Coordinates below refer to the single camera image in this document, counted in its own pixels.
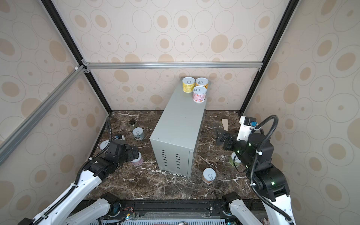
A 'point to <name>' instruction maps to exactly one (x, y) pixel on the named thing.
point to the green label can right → (236, 160)
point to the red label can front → (209, 175)
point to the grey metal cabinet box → (175, 135)
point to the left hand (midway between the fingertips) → (135, 148)
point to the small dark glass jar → (132, 121)
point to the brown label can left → (103, 144)
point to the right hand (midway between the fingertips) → (226, 129)
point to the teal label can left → (138, 133)
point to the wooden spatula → (225, 123)
